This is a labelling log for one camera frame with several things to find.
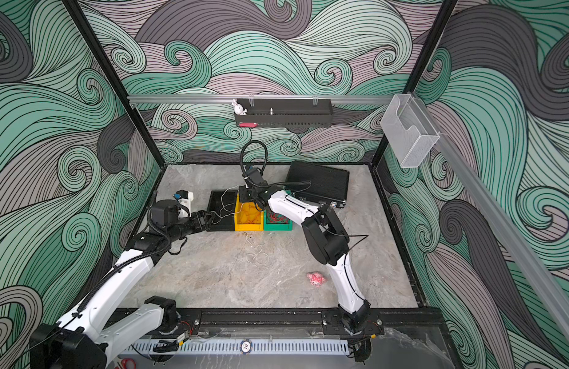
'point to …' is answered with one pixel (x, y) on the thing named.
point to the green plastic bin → (276, 227)
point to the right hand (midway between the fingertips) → (242, 190)
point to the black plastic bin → (227, 224)
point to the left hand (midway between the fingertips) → (210, 213)
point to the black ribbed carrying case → (321, 184)
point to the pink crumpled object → (315, 278)
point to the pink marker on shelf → (247, 124)
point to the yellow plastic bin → (247, 227)
